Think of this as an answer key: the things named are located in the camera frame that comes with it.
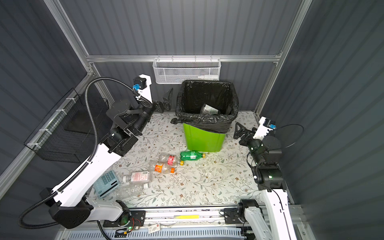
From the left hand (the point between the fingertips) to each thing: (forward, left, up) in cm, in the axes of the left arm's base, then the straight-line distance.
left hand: (159, 84), depth 56 cm
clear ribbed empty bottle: (-23, +21, -48) cm, 57 cm away
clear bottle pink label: (-15, +19, -49) cm, 55 cm away
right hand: (-9, -36, -17) cm, 41 cm away
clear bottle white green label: (+20, -23, -32) cm, 43 cm away
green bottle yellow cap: (-1, -9, -52) cm, 53 cm away
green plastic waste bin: (+6, -16, -45) cm, 48 cm away
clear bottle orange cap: (-10, +8, -49) cm, 50 cm away
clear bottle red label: (-5, +2, -48) cm, 48 cm away
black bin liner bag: (+25, -14, -24) cm, 37 cm away
